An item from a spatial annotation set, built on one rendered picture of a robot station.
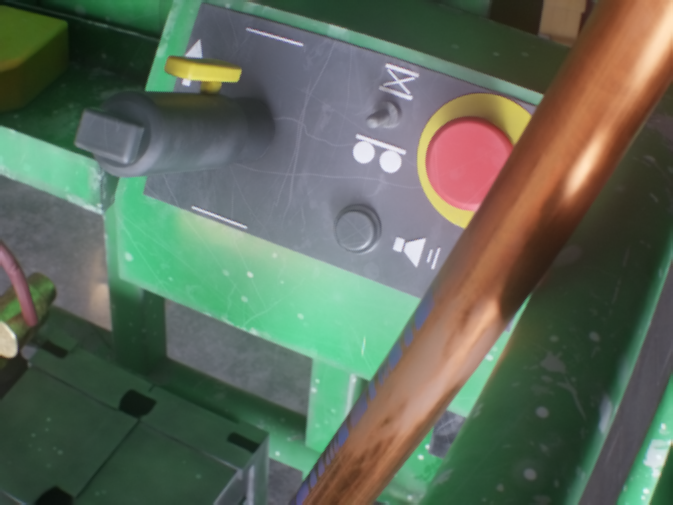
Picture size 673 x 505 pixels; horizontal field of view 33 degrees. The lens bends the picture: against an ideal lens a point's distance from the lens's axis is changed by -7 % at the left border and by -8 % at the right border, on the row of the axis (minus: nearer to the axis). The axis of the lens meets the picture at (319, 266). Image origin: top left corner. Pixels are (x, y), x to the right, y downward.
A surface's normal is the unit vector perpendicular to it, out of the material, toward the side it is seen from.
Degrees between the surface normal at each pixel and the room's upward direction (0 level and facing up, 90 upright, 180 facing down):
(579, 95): 83
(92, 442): 0
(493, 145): 58
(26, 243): 0
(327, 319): 90
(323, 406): 90
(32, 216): 0
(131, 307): 90
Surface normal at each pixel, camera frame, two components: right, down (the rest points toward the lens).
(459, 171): -0.33, 0.11
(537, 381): -0.07, -0.78
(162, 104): 0.74, -0.59
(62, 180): -0.44, 0.59
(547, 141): -0.77, 0.29
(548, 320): -0.35, -0.81
